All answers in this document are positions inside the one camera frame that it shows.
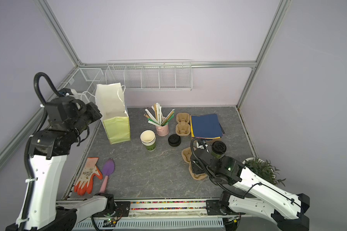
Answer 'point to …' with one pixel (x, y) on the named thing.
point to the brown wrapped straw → (146, 115)
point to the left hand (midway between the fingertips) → (97, 108)
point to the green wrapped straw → (167, 121)
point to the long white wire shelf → (152, 74)
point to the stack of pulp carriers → (182, 128)
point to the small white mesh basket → (83, 81)
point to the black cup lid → (219, 147)
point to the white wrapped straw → (158, 113)
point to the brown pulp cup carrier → (186, 153)
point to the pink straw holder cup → (162, 131)
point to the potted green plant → (264, 169)
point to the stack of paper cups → (148, 137)
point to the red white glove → (84, 183)
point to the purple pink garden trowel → (108, 168)
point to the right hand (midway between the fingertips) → (197, 161)
